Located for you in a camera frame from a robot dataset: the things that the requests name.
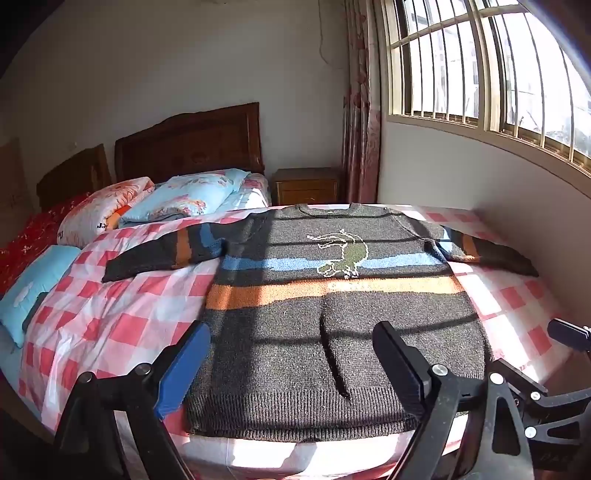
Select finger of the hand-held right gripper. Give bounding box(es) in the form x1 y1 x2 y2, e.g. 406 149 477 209
522 385 591 480
547 318 591 354

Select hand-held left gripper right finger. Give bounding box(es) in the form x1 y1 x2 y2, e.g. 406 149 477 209
372 320 532 480

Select blue floral pillow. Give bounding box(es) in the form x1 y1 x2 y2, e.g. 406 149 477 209
117 168 251 228

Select pink floral curtain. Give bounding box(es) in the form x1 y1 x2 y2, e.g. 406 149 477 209
341 0 384 205

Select small wooden headboard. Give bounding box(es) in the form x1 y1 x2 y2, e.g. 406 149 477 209
36 144 113 212

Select red patterned blanket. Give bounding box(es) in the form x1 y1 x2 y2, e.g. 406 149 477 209
0 194 90 296

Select dark striped knit sweater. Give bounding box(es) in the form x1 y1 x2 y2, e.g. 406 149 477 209
100 202 540 445

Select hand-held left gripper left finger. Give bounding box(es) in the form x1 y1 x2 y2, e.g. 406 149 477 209
53 322 212 480

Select barred window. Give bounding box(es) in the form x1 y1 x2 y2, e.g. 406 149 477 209
379 0 591 176

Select large wooden headboard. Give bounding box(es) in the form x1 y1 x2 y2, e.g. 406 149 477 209
114 102 265 184

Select red white checkered blanket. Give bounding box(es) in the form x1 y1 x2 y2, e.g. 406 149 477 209
18 203 578 480

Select wooden nightstand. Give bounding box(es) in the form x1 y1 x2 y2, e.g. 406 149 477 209
271 167 341 207

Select light blue pillow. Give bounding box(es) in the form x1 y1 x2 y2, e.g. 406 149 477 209
0 244 81 349

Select pink floral pillow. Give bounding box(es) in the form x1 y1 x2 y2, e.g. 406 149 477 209
56 176 155 249

